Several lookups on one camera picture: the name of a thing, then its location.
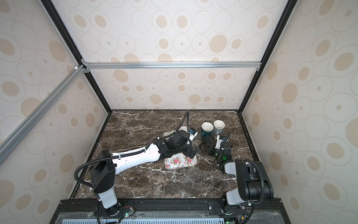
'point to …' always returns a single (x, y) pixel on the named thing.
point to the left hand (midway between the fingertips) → (197, 145)
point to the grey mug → (218, 126)
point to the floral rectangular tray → (180, 160)
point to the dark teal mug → (207, 128)
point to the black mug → (207, 146)
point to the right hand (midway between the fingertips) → (213, 145)
